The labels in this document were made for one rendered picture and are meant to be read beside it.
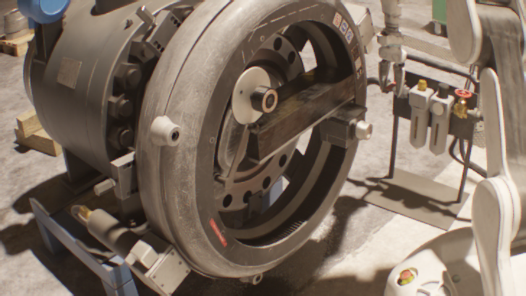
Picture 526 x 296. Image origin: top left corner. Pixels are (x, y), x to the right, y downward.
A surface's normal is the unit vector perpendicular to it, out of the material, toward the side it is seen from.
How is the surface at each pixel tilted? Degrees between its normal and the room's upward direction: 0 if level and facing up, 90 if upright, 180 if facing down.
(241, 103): 90
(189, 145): 85
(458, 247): 70
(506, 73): 59
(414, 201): 0
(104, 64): 53
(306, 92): 2
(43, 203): 0
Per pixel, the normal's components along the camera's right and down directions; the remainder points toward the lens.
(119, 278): 0.79, 0.28
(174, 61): -0.46, -0.29
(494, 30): 0.07, -0.04
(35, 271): -0.02, -0.88
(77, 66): -0.55, -0.07
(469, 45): -0.90, 0.29
